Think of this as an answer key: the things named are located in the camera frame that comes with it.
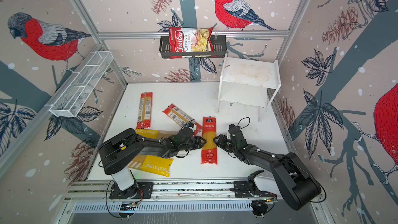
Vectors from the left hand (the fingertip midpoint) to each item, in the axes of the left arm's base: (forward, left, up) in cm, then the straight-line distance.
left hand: (206, 143), depth 85 cm
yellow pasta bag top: (+7, +31, -2) cm, 32 cm away
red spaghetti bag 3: (+23, +41, -1) cm, 47 cm away
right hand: (+1, -4, -2) cm, 5 cm away
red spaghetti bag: (-3, -2, -1) cm, 4 cm away
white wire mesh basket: (+11, +65, +26) cm, 71 cm away
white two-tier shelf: (+20, -22, +29) cm, 42 cm away
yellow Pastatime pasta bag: (-10, +27, -2) cm, 29 cm away
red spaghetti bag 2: (+18, +16, -1) cm, 24 cm away
